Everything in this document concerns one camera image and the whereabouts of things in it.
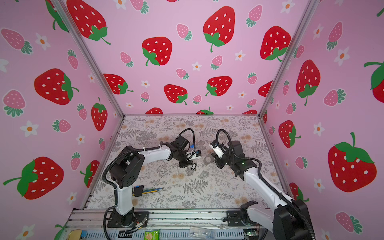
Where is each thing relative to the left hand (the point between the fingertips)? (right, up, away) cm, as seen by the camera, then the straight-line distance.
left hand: (192, 161), depth 94 cm
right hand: (+12, +7, -11) cm, 18 cm away
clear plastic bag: (+5, -28, -25) cm, 38 cm away
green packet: (-18, -29, -26) cm, 43 cm away
